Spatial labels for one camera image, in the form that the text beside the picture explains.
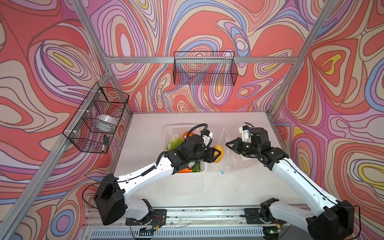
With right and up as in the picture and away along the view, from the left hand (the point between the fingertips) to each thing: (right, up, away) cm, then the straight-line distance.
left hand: (220, 152), depth 71 cm
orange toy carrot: (-17, -13, +14) cm, 26 cm away
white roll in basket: (-55, +15, -2) cm, 57 cm away
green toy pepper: (-11, -12, +14) cm, 21 cm away
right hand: (+4, +2, +5) cm, 7 cm away
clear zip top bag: (+7, -6, +7) cm, 11 cm away
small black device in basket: (-57, +6, +2) cm, 57 cm away
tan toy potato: (0, -2, -1) cm, 2 cm away
